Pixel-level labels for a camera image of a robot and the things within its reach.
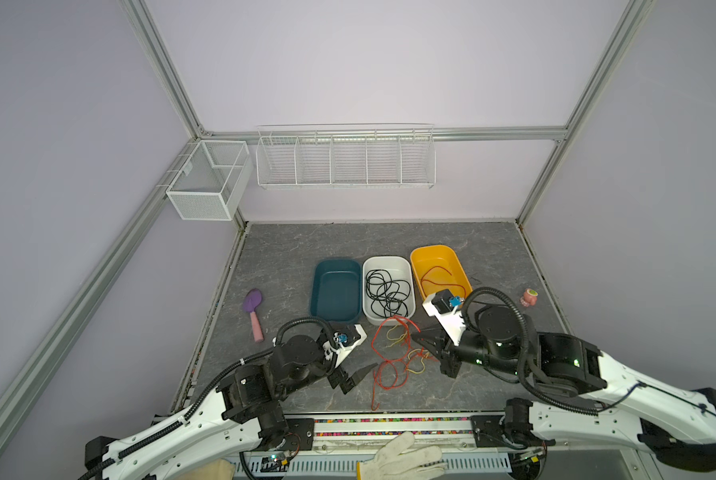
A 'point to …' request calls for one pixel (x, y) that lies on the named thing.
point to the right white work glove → (395, 462)
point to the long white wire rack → (395, 156)
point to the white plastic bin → (399, 268)
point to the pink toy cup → (529, 297)
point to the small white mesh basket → (212, 180)
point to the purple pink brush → (252, 300)
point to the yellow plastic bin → (437, 268)
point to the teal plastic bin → (336, 291)
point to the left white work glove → (219, 469)
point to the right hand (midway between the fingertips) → (414, 337)
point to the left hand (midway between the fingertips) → (361, 348)
